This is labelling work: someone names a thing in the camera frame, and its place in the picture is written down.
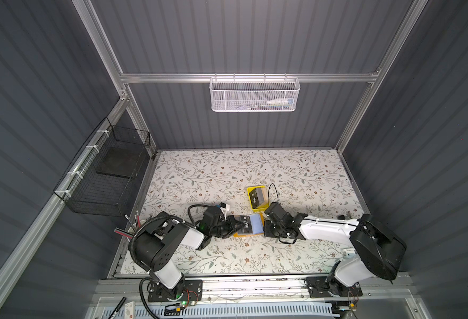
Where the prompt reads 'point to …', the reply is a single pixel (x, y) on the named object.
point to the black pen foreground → (117, 308)
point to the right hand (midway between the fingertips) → (265, 231)
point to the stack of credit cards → (258, 197)
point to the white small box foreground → (129, 310)
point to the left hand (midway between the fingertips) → (246, 225)
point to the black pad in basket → (121, 161)
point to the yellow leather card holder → (258, 225)
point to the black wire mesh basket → (101, 177)
